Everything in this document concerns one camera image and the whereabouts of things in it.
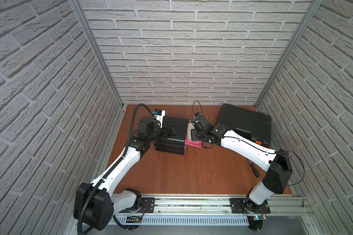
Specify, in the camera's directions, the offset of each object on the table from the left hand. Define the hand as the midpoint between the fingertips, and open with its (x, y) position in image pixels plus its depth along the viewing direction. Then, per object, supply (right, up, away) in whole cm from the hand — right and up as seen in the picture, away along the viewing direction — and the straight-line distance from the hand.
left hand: (175, 123), depth 77 cm
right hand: (+12, -5, +6) cm, 14 cm away
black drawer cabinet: (0, -11, +3) cm, 12 cm away
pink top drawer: (+12, -12, +4) cm, 18 cm away
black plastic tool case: (+53, -2, +25) cm, 58 cm away
